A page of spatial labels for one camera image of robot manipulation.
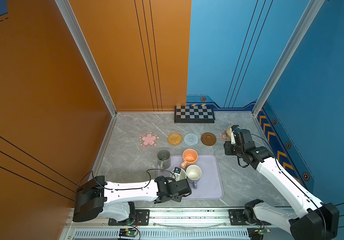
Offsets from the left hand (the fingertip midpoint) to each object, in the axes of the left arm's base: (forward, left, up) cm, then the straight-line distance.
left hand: (178, 191), depth 78 cm
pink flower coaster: (+37, +21, -5) cm, 42 cm away
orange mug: (+21, -7, -2) cm, 22 cm away
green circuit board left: (-17, +24, -5) cm, 30 cm away
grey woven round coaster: (+35, -9, -2) cm, 37 cm away
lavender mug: (+11, -9, -2) cm, 15 cm away
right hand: (+21, -26, +14) cm, 36 cm away
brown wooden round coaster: (+36, -21, -3) cm, 42 cm away
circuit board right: (-17, -38, -5) cm, 42 cm away
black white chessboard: (+58, -12, -1) cm, 59 cm away
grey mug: (+18, +9, +1) cm, 20 cm away
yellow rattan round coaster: (+35, +3, -3) cm, 36 cm away
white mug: (+3, 0, +12) cm, 12 cm away
